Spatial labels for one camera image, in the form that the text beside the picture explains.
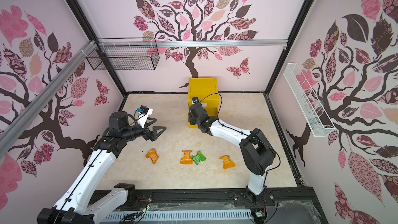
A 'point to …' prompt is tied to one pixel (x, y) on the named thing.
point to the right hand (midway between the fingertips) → (195, 114)
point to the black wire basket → (126, 54)
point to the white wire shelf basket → (307, 101)
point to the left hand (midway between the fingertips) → (159, 127)
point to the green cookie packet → (199, 157)
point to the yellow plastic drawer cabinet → (207, 89)
